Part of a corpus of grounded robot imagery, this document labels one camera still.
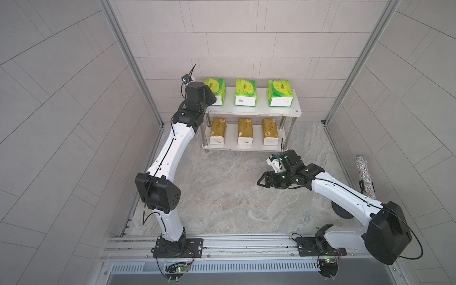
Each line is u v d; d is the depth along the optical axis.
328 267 0.68
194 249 0.71
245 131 0.96
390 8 0.71
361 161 0.75
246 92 0.75
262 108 0.79
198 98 0.54
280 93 0.75
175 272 0.65
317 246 0.64
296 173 0.60
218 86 0.78
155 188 0.45
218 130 0.97
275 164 0.74
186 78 0.64
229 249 0.72
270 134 0.94
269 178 0.70
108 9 0.71
